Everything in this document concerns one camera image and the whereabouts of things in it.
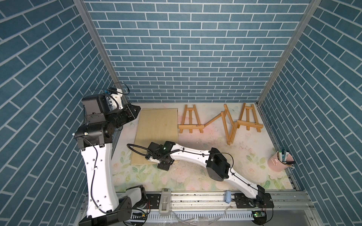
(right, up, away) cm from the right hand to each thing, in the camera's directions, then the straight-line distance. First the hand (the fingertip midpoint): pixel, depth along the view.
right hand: (164, 164), depth 87 cm
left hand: (-4, +34, -26) cm, 44 cm away
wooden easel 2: (+60, +24, +17) cm, 67 cm away
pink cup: (+65, +3, -8) cm, 65 cm away
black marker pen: (+71, +5, -10) cm, 72 cm away
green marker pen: (+69, +7, -6) cm, 69 cm away
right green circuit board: (+52, -21, -15) cm, 58 cm away
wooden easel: (+17, +22, +15) cm, 32 cm away
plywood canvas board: (-11, +23, +17) cm, 31 cm away
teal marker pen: (+71, +7, -6) cm, 72 cm away
